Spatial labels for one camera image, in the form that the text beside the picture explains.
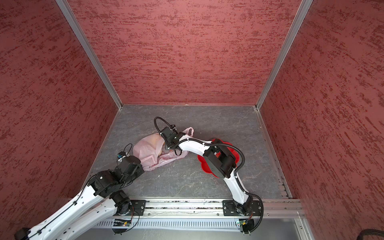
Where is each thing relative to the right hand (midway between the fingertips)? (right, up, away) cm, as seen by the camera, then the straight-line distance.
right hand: (171, 146), depth 93 cm
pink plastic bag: (-9, 0, -14) cm, 17 cm away
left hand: (-13, -10, -16) cm, 23 cm away
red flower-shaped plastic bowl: (+22, -11, -8) cm, 26 cm away
